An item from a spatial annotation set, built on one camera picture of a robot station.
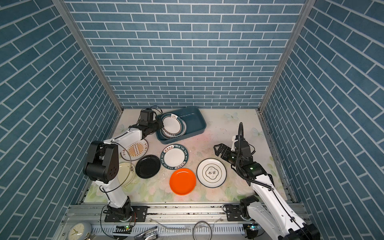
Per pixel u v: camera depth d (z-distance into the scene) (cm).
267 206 48
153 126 82
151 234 67
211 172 87
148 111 76
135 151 96
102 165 49
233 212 74
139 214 74
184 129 105
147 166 89
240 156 59
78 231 66
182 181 84
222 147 71
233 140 75
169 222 72
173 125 104
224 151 69
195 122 109
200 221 73
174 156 94
